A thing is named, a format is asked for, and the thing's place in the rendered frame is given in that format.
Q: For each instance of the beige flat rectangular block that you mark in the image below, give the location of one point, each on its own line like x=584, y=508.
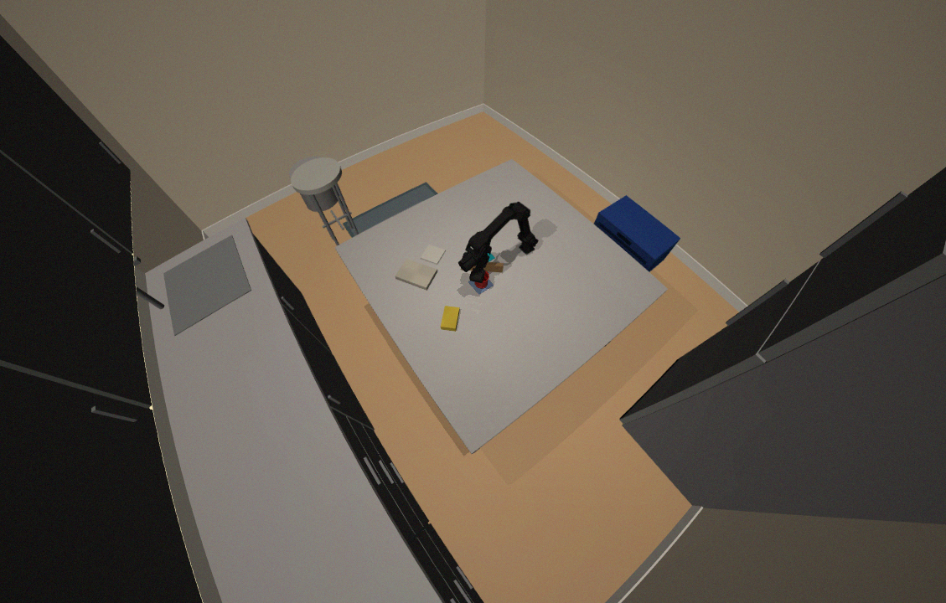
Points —
x=415, y=273

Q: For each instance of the cream flat slab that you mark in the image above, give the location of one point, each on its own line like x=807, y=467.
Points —
x=433, y=254

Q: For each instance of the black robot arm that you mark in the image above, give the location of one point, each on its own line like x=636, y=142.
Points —
x=481, y=241

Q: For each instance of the brown wooden plank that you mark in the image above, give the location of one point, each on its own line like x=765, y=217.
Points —
x=493, y=267

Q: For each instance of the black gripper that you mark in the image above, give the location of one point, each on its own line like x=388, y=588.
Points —
x=478, y=272

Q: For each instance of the yellow rectangular block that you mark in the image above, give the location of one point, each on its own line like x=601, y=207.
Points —
x=449, y=318

